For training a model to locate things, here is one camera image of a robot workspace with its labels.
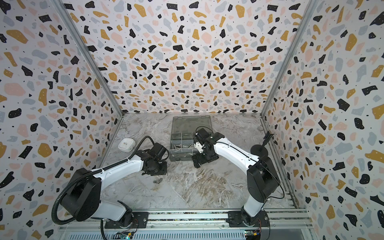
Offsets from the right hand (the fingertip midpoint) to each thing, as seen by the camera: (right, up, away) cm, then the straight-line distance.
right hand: (199, 159), depth 83 cm
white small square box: (-48, +6, +15) cm, 51 cm away
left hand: (-19, -6, +3) cm, 20 cm away
